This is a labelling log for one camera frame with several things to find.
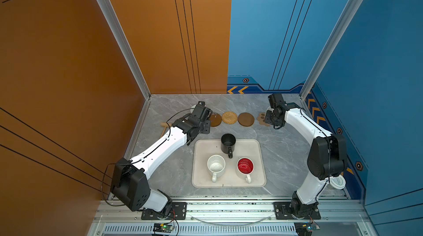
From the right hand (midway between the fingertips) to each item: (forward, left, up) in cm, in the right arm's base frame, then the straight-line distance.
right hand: (270, 120), depth 93 cm
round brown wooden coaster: (+8, +12, -9) cm, 17 cm away
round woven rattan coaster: (+10, +23, -10) cm, 27 cm away
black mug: (-11, +24, -6) cm, 27 cm away
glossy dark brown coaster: (+9, +32, -10) cm, 35 cm away
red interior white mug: (-23, +16, -9) cm, 30 cm away
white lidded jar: (-32, -26, -5) cm, 41 cm away
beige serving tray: (-14, +38, -9) cm, 42 cm away
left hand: (-6, +37, +7) cm, 38 cm away
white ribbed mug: (-22, +31, -10) cm, 39 cm away
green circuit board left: (-49, +54, -12) cm, 74 cm away
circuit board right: (-49, -8, -12) cm, 51 cm away
